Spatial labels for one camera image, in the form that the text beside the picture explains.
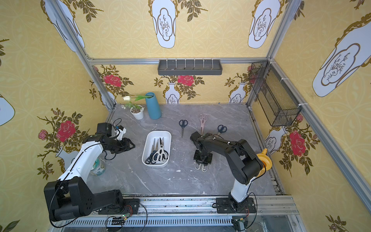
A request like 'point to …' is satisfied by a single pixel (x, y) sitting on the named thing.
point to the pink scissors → (203, 119)
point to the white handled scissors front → (201, 166)
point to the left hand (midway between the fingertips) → (130, 146)
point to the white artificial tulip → (138, 97)
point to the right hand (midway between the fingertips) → (197, 165)
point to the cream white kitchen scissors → (160, 154)
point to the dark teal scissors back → (182, 124)
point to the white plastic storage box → (150, 136)
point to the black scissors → (149, 159)
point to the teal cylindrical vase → (153, 106)
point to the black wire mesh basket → (277, 103)
